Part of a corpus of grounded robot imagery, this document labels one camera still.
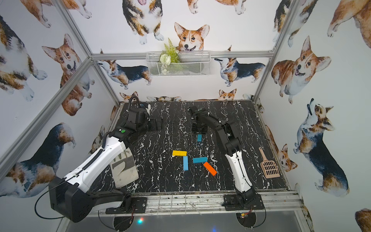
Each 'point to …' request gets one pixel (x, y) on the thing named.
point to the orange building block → (209, 168)
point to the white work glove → (124, 168)
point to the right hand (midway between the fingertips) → (197, 132)
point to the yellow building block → (179, 153)
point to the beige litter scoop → (269, 167)
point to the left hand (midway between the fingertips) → (158, 117)
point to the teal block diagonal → (200, 160)
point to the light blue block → (185, 163)
